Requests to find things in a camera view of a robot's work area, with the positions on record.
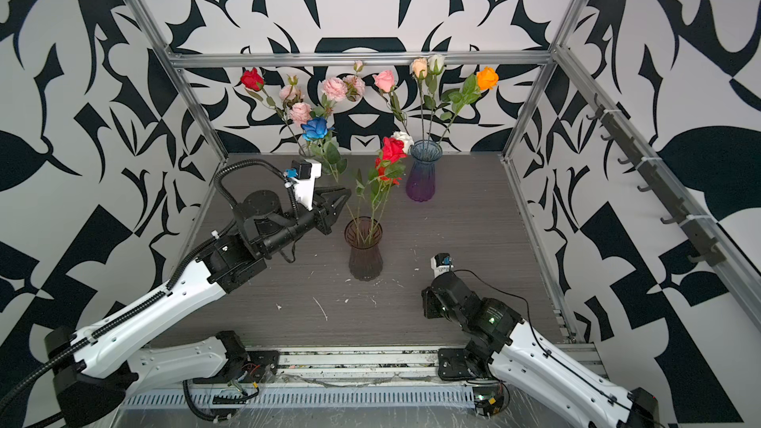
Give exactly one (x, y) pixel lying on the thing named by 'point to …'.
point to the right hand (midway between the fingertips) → (423, 294)
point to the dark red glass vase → (366, 259)
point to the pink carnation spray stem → (296, 112)
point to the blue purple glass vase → (420, 182)
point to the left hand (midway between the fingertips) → (348, 184)
